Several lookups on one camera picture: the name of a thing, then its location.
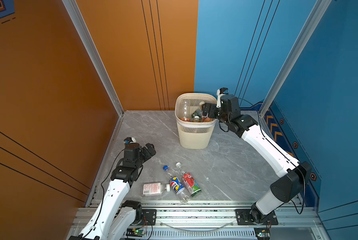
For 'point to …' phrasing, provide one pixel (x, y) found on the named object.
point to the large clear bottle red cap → (185, 117)
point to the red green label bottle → (193, 187)
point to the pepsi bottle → (177, 186)
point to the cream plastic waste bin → (195, 132)
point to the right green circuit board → (262, 233)
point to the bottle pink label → (154, 188)
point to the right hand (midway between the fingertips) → (207, 106)
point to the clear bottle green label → (197, 116)
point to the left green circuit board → (135, 232)
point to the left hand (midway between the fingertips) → (148, 147)
